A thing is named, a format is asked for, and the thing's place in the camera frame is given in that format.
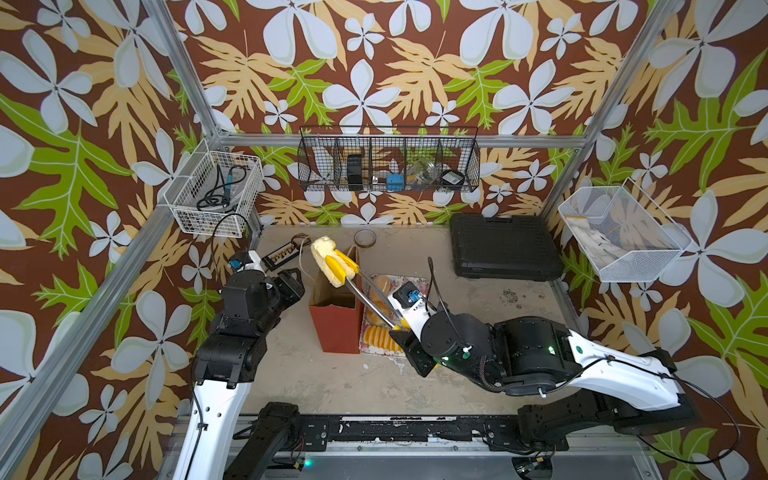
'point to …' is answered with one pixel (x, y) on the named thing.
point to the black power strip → (281, 255)
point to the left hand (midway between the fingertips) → (296, 271)
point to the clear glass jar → (422, 173)
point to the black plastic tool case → (520, 247)
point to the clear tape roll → (365, 238)
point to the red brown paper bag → (337, 313)
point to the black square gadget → (453, 177)
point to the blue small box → (395, 182)
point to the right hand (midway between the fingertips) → (392, 330)
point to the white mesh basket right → (619, 233)
